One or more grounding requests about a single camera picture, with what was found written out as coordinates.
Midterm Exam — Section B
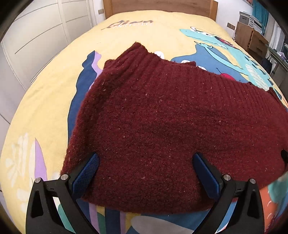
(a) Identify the dark red knitted sweater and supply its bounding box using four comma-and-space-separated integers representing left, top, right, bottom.
62, 43, 287, 213

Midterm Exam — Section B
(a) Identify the wooden drawer cabinet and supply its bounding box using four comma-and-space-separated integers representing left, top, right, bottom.
235, 21, 269, 63

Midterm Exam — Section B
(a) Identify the teal curtain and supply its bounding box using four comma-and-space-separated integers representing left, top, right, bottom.
252, 0, 269, 35

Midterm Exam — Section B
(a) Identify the wooden bed headboard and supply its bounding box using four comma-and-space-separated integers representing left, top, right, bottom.
103, 0, 218, 20

